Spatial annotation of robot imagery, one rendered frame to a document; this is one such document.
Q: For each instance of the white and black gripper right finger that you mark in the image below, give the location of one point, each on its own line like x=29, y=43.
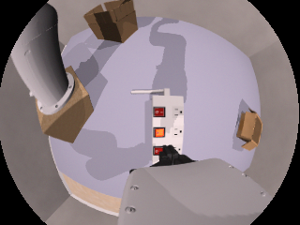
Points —
x=177, y=158

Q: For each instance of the grey power strip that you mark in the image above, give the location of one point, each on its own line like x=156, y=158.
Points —
x=168, y=121

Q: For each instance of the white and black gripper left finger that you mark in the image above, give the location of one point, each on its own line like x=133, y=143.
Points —
x=165, y=158

